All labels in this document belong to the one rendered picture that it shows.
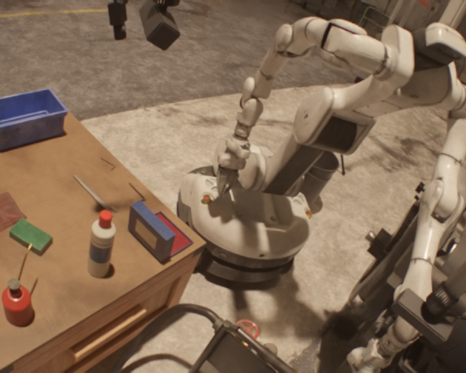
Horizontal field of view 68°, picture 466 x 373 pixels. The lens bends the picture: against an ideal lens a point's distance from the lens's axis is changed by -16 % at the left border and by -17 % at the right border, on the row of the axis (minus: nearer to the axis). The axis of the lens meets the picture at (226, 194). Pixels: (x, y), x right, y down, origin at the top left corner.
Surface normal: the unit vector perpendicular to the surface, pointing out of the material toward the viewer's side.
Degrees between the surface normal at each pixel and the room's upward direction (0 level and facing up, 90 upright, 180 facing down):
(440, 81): 90
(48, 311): 0
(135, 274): 0
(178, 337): 0
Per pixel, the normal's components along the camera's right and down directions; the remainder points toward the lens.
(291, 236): 0.56, -0.06
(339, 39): -0.78, 0.07
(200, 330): 0.33, -0.72
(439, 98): -0.93, -0.14
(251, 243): 0.11, 0.14
